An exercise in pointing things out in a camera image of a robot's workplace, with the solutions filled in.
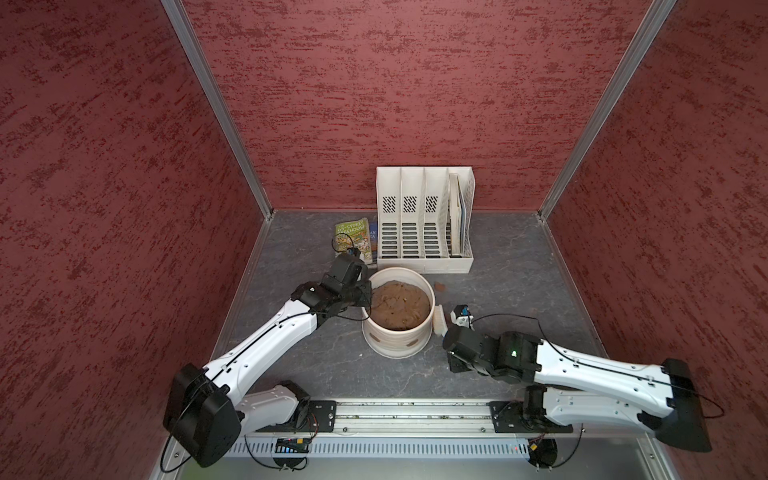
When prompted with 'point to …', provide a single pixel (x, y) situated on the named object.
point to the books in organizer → (457, 216)
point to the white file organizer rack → (425, 218)
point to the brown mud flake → (439, 287)
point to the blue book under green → (373, 239)
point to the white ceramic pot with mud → (399, 322)
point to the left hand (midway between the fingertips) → (365, 295)
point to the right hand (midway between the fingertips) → (451, 360)
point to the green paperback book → (353, 234)
